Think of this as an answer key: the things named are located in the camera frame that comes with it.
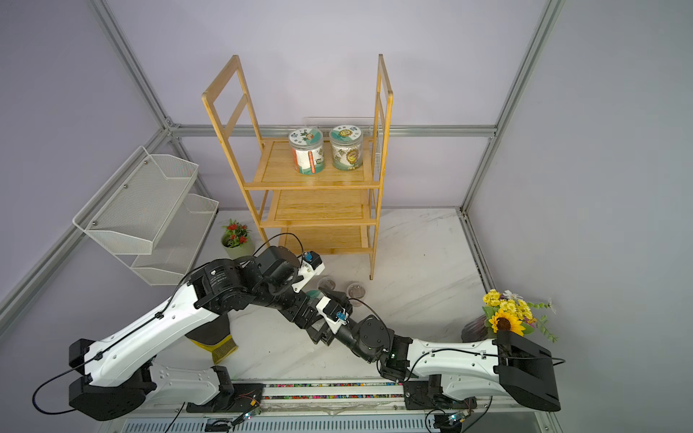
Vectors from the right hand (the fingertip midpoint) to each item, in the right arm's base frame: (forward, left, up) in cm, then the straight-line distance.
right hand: (313, 302), depth 68 cm
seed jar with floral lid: (0, -1, +5) cm, 5 cm away
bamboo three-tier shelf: (+32, -1, +7) cm, 33 cm away
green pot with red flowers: (+30, +32, -11) cm, 45 cm away
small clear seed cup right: (+12, -11, -17) cm, 23 cm away
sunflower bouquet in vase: (-5, -47, +2) cm, 48 cm away
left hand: (-3, 0, +3) cm, 4 cm away
